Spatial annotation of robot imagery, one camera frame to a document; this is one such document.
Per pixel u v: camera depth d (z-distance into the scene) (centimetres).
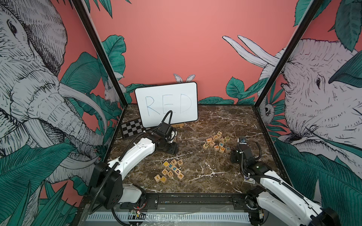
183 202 75
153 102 93
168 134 68
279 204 56
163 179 80
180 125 103
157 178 80
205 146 93
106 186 40
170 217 70
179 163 86
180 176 80
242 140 73
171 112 75
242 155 61
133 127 102
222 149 93
